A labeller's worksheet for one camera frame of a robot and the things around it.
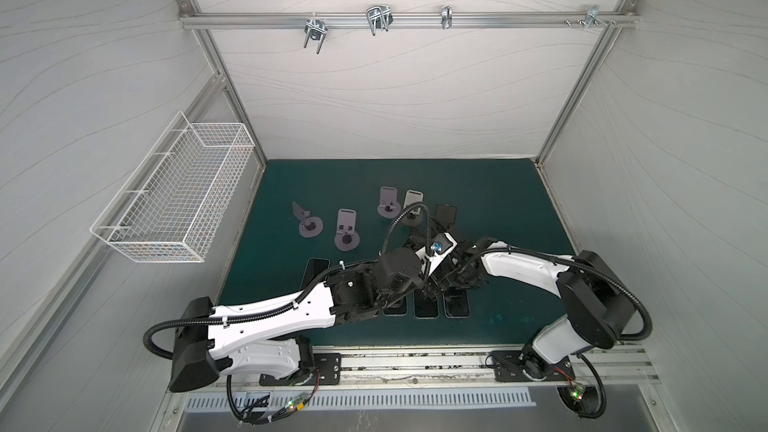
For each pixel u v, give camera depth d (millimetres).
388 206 1049
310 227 987
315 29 789
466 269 648
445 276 584
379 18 765
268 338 462
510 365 720
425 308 847
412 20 782
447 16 777
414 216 1024
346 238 1003
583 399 717
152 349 438
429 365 752
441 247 535
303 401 688
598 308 448
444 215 927
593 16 764
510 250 580
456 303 826
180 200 693
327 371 735
